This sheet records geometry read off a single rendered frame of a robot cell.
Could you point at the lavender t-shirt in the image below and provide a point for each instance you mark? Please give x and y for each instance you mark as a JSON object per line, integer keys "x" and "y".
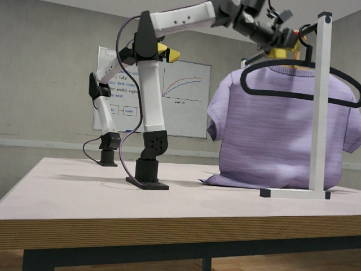
{"x": 266, "y": 140}

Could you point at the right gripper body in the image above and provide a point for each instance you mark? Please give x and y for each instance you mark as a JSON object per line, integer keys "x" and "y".
{"x": 266, "y": 37}

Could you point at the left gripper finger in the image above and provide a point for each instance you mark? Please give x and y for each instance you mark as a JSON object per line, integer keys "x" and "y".
{"x": 161, "y": 48}
{"x": 174, "y": 55}

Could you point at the black clothes hanger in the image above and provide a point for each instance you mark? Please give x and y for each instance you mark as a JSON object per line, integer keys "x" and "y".
{"x": 305, "y": 63}

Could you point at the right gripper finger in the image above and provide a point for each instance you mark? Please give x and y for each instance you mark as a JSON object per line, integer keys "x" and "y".
{"x": 296, "y": 46}
{"x": 277, "y": 53}

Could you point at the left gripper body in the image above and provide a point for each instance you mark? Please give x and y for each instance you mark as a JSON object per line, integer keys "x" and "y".
{"x": 162, "y": 55}

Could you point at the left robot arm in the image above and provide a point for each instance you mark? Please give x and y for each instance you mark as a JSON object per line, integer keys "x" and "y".
{"x": 100, "y": 94}

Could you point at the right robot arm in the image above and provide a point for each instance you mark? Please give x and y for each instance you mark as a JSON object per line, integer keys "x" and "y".
{"x": 151, "y": 26}

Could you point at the white clothes rack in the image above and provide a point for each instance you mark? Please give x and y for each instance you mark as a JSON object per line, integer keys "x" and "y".
{"x": 319, "y": 119}

